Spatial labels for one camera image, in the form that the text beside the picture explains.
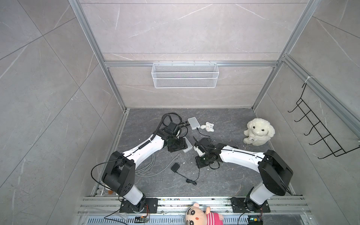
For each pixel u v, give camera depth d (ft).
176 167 2.81
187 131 3.36
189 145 3.03
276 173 1.49
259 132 2.81
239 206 2.40
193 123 3.52
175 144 2.38
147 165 2.83
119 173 1.42
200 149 2.36
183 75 3.31
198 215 2.11
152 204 2.40
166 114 3.88
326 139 2.11
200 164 2.48
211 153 2.12
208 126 3.40
